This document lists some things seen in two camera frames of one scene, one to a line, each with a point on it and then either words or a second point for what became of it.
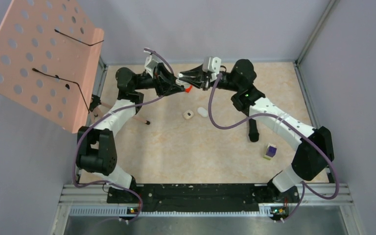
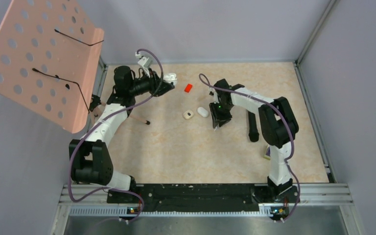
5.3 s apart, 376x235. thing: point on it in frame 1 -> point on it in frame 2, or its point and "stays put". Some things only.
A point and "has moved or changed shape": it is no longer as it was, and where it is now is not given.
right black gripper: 198,77 -> 218,118
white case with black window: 180,82 has moved or changed shape
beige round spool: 188,114 stays put
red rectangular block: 188,90 stays put
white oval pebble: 202,111 stays put
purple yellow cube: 270,151 stays put
